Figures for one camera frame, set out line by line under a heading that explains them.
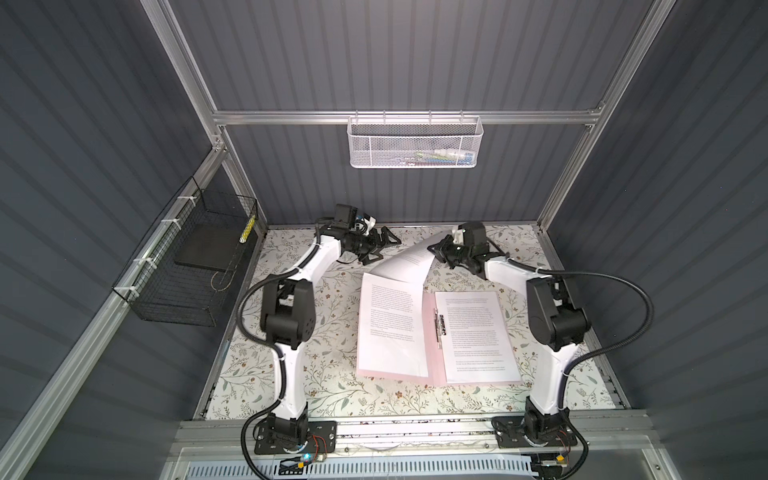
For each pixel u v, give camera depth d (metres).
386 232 0.86
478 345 0.89
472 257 0.79
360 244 0.83
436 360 0.86
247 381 0.83
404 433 0.75
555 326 0.54
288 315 0.55
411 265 0.98
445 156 0.92
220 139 0.92
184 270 0.72
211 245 0.79
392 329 0.86
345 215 0.79
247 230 0.81
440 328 0.91
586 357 0.54
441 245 0.89
